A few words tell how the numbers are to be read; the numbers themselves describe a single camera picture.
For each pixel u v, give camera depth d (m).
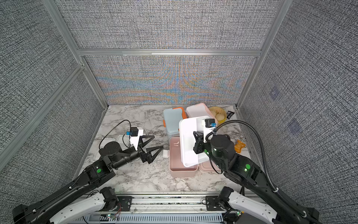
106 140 0.98
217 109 1.13
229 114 1.12
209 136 0.51
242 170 0.42
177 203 0.75
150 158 0.55
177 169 0.79
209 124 0.50
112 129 1.05
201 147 0.54
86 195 0.49
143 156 0.55
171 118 0.97
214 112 1.13
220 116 1.04
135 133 0.54
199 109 0.98
